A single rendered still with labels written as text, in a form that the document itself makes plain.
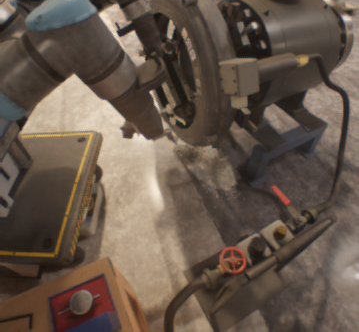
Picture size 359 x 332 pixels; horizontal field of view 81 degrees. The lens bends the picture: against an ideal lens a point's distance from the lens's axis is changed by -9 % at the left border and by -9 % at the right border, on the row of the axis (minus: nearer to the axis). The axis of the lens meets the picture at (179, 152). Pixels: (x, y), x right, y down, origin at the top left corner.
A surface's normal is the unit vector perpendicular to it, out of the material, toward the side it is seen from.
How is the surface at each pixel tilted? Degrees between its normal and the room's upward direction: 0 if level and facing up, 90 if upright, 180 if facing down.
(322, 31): 51
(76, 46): 90
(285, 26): 42
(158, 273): 0
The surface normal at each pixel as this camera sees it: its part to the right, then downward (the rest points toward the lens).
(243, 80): 0.42, 0.35
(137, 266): -0.01, -0.67
